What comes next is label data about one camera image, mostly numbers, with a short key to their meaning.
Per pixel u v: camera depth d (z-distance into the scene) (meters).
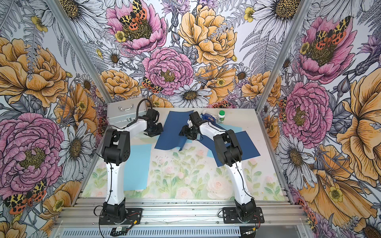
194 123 0.87
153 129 0.91
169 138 1.01
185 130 0.94
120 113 0.99
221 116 1.08
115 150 0.60
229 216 0.74
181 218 0.75
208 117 1.15
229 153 0.63
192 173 0.89
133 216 0.75
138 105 0.85
